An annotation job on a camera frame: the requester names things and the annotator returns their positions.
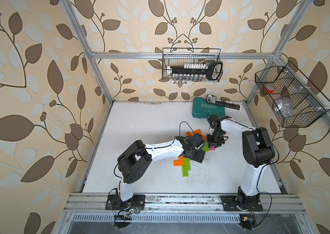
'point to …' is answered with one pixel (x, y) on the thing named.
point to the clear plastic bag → (285, 107)
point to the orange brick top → (197, 131)
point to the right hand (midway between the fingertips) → (212, 146)
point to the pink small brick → (212, 148)
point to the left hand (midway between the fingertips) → (198, 155)
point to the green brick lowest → (185, 173)
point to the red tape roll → (269, 89)
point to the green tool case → (201, 109)
